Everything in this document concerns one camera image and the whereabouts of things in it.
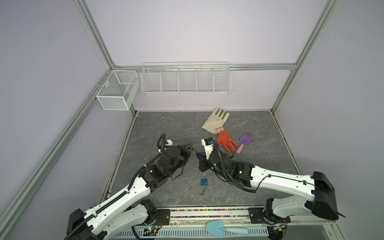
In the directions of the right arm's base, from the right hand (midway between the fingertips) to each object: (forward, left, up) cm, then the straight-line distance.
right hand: (196, 156), depth 72 cm
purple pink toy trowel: (+24, -33, -21) cm, 46 cm away
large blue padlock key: (-11, -3, -22) cm, 25 cm away
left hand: (+3, +1, +3) cm, 4 cm away
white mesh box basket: (+51, +56, +1) cm, 76 cm away
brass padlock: (+3, +1, +2) cm, 4 cm away
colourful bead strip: (-22, -7, -23) cm, 33 cm away
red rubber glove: (+24, -18, -21) cm, 36 cm away
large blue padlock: (-5, -4, -21) cm, 22 cm away
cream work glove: (+42, -14, -22) cm, 49 cm away
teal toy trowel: (-27, -10, -22) cm, 36 cm away
